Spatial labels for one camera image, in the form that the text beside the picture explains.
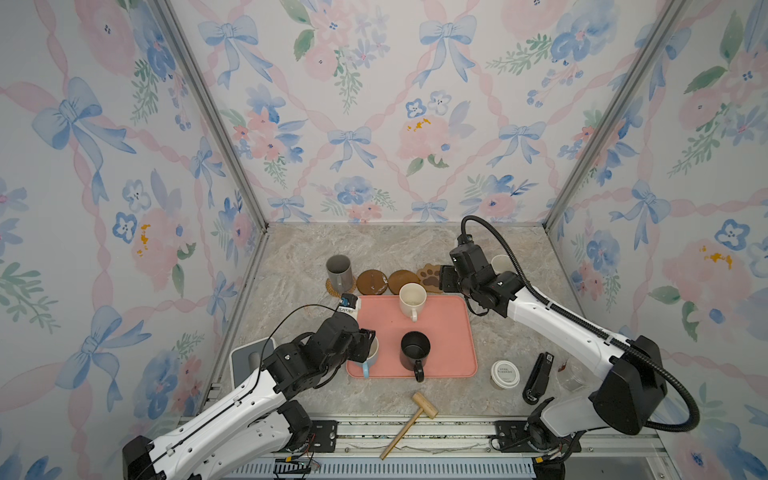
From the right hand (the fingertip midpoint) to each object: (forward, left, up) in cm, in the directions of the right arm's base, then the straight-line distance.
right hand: (447, 271), depth 84 cm
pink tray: (-7, -2, -17) cm, 18 cm away
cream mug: (-1, +9, -14) cm, 17 cm away
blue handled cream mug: (-22, +21, -8) cm, 31 cm away
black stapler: (-24, -24, -16) cm, 37 cm away
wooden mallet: (-31, +6, -17) cm, 36 cm away
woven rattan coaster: (+5, +36, -17) cm, 40 cm away
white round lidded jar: (-24, -14, -13) cm, 31 cm away
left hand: (-18, +21, -2) cm, 28 cm away
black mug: (-17, +9, -17) cm, 25 cm away
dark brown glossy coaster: (+8, +23, -18) cm, 30 cm away
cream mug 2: (+11, -20, -10) cm, 25 cm away
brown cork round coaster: (+10, +13, -18) cm, 24 cm away
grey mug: (+4, +32, -7) cm, 33 cm away
